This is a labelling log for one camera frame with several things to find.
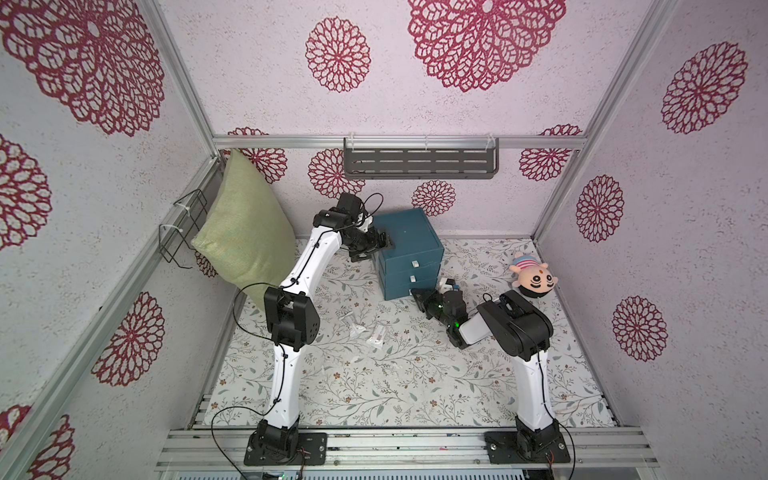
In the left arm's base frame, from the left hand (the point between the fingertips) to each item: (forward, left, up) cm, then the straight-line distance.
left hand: (383, 251), depth 91 cm
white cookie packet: (-18, +9, -18) cm, 27 cm away
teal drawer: (-4, -9, -8) cm, 13 cm away
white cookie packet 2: (-21, +2, -18) cm, 28 cm away
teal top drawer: (-3, -9, -1) cm, 10 cm away
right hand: (-4, -8, -13) cm, 16 cm away
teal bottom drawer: (-6, -6, -13) cm, 15 cm away
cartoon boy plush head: (-3, -49, -11) cm, 51 cm away
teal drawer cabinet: (+6, -9, +2) cm, 11 cm away
